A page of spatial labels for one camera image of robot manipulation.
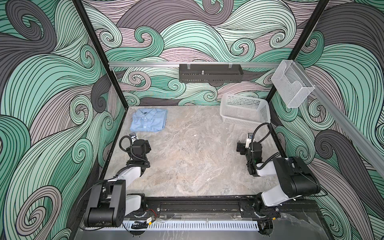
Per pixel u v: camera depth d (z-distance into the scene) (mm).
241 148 857
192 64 939
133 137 766
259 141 815
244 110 1177
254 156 698
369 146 521
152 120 1069
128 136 709
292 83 794
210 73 956
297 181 445
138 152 674
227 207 748
